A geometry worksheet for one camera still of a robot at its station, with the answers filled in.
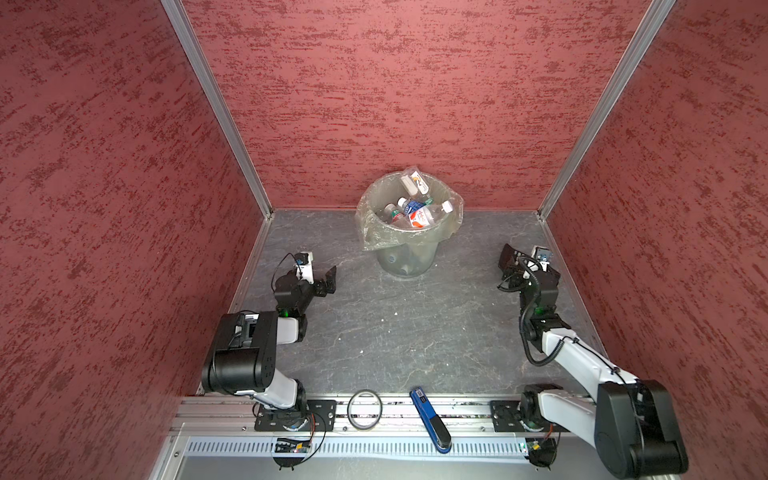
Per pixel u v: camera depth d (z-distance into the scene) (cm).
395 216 95
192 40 75
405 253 90
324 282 84
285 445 73
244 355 46
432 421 74
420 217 83
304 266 79
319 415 74
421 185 90
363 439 72
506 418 74
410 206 92
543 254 71
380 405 76
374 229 81
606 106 89
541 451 70
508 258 107
